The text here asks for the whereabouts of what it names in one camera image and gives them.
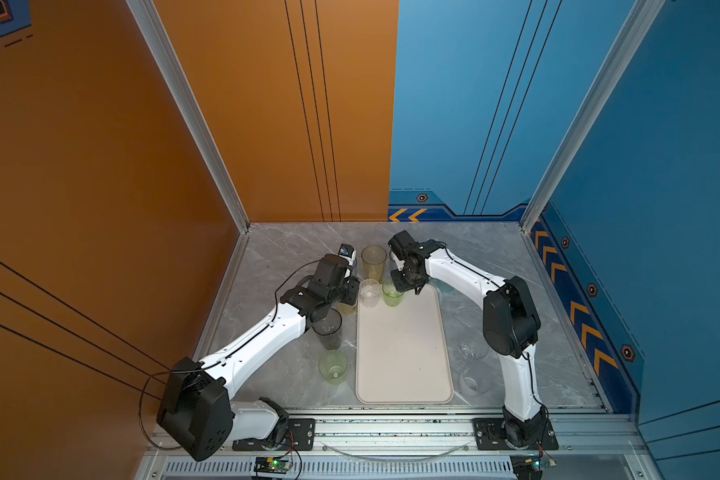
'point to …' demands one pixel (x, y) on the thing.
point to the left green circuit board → (272, 465)
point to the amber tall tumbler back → (374, 258)
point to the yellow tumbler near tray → (346, 309)
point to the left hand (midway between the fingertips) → (352, 277)
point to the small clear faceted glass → (370, 291)
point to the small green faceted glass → (391, 295)
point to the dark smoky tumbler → (329, 329)
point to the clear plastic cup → (476, 379)
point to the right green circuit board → (530, 466)
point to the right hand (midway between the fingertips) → (399, 285)
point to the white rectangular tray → (401, 352)
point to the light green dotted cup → (333, 366)
